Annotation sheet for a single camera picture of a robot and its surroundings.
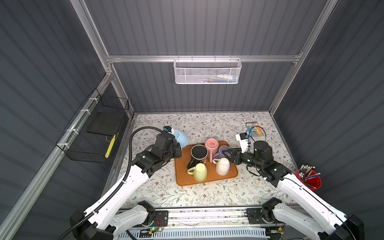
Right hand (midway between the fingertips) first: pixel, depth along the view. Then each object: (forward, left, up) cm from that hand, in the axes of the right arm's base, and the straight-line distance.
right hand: (227, 152), depth 74 cm
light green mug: (-6, +14, -10) cm, 18 cm away
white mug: (-2, +1, -12) cm, 12 cm away
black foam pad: (+13, +63, +10) cm, 65 cm away
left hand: (+2, +24, +3) cm, 24 cm away
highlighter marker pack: (+30, -26, -20) cm, 45 cm away
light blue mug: (+5, +23, +6) cm, 24 cm away
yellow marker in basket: (-1, +56, +8) cm, 56 cm away
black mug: (+4, +14, -10) cm, 17 cm away
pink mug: (+10, +6, -10) cm, 16 cm away
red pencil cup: (-9, -42, -10) cm, 44 cm away
